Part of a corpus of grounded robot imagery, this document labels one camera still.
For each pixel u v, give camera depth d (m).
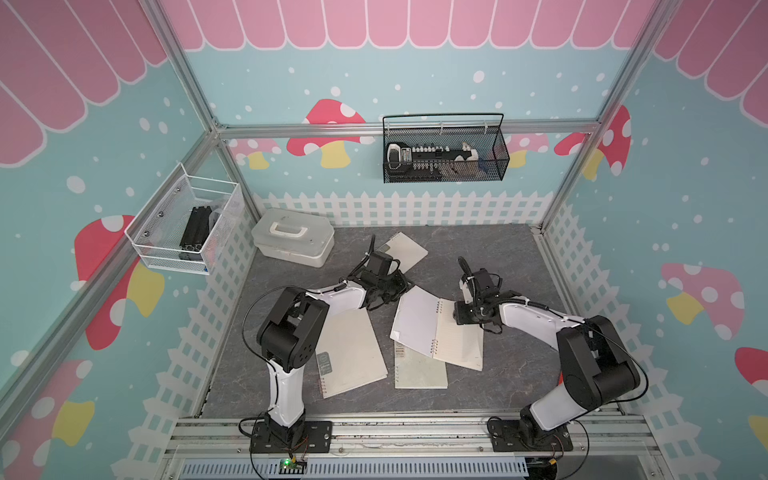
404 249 1.14
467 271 0.78
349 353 0.90
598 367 0.45
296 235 1.03
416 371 0.84
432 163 0.87
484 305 0.68
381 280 0.80
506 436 0.74
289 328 0.53
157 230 0.69
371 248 0.78
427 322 0.92
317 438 0.74
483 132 0.90
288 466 0.73
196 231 0.70
